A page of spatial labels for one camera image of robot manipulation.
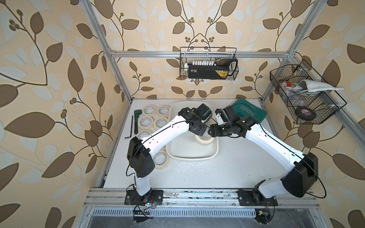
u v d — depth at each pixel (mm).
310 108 734
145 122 1050
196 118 542
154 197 740
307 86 638
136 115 1105
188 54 912
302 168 404
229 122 598
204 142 759
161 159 882
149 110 1143
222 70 828
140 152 438
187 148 935
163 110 1124
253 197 675
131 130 1019
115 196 752
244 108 1083
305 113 720
